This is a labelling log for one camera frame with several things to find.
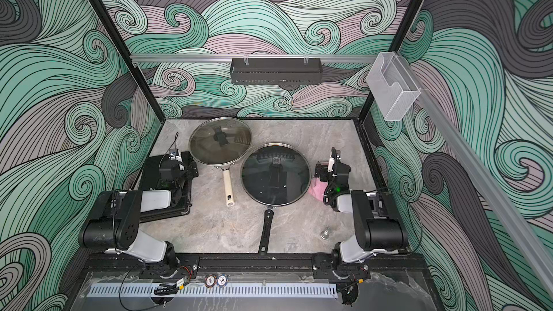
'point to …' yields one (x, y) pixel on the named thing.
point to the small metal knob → (325, 234)
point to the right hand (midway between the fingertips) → (328, 162)
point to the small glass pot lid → (220, 141)
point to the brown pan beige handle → (228, 187)
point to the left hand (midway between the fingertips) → (182, 161)
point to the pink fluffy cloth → (317, 188)
